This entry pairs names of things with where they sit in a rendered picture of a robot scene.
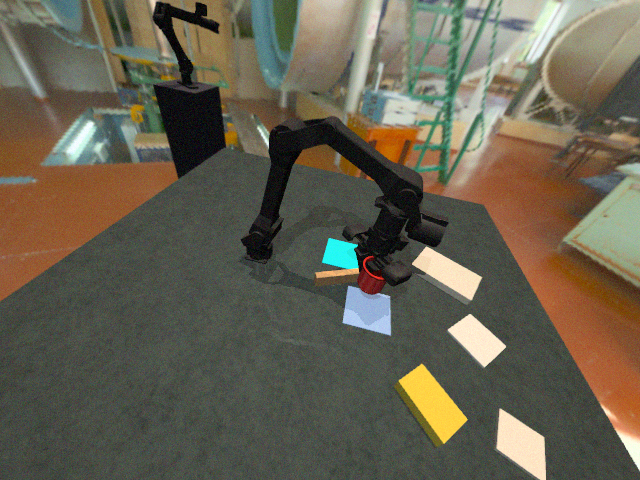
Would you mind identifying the brown wooden flat bar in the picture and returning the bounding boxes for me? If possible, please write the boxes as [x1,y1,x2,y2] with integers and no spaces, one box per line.
[314,268,359,286]

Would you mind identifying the yellow rectangular block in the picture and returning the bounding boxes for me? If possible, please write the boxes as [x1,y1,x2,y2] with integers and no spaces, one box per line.
[394,364,468,447]

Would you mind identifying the dark red cup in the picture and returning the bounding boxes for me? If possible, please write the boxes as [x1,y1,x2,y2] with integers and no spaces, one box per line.
[357,256,386,295]

